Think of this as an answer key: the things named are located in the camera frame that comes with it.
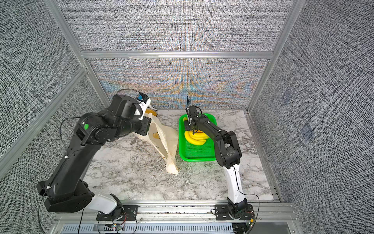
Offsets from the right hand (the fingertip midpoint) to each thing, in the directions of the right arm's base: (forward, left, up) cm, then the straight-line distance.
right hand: (188, 121), depth 100 cm
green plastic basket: (-19, -1, -9) cm, 21 cm away
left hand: (-24, +16, +31) cm, 42 cm away
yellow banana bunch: (-12, -6, -3) cm, 14 cm away
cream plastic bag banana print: (-23, +12, +14) cm, 30 cm away
